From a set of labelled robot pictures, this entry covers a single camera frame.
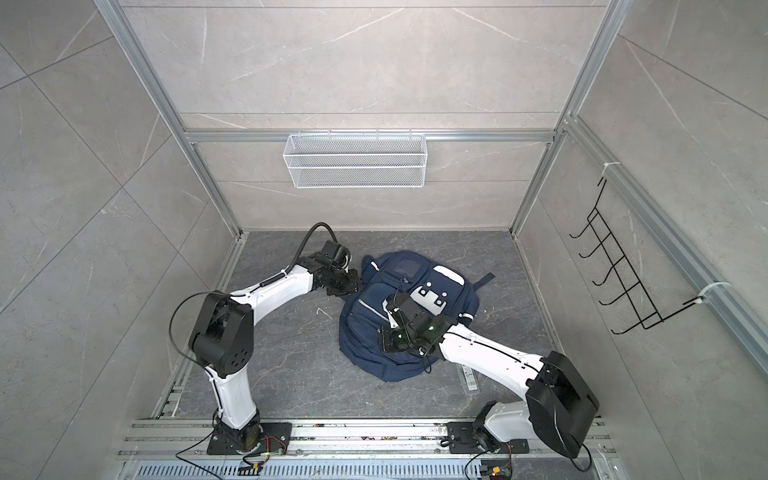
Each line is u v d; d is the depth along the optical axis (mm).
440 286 940
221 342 490
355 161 1005
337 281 785
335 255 750
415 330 614
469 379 816
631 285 626
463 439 730
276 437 730
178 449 620
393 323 718
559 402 405
